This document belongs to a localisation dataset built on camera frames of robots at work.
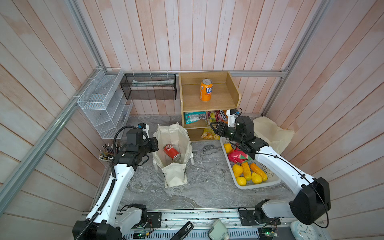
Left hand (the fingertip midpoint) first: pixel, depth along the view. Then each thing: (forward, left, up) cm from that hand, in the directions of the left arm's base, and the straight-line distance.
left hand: (157, 143), depth 78 cm
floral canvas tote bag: (+11, -10, -10) cm, 18 cm away
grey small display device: (-37, -30, -16) cm, 51 cm away
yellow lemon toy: (-15, -45, -15) cm, 50 cm away
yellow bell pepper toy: (-8, -45, -15) cm, 48 cm away
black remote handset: (-37, -15, -17) cm, 44 cm away
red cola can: (+4, -6, -17) cm, 18 cm away
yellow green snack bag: (+20, -32, -2) cm, 38 cm away
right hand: (+8, -29, +7) cm, 31 cm away
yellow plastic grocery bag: (+25, -73, -18) cm, 80 cm away
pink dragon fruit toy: (-1, -46, -12) cm, 47 cm away
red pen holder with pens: (-2, +29, -6) cm, 30 cm away
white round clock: (-37, -70, -19) cm, 81 cm away
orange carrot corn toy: (-6, -56, -18) cm, 59 cm away
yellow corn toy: (-9, -51, -18) cm, 55 cm away
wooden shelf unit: (+28, -39, +10) cm, 49 cm away
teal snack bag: (+20, -17, -1) cm, 27 cm away
